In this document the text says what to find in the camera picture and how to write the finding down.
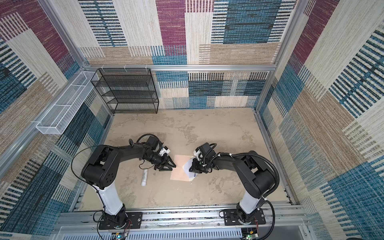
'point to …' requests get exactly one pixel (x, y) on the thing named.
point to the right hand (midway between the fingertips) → (190, 172)
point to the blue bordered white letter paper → (190, 175)
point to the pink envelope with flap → (178, 172)
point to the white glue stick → (144, 177)
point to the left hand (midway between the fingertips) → (174, 166)
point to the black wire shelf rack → (129, 90)
